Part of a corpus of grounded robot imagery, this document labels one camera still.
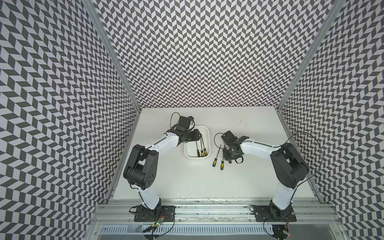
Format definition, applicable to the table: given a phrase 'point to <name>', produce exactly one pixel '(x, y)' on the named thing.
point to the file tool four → (201, 150)
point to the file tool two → (222, 163)
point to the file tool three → (204, 149)
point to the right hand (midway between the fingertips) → (229, 158)
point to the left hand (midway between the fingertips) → (200, 136)
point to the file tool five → (198, 151)
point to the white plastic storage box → (190, 147)
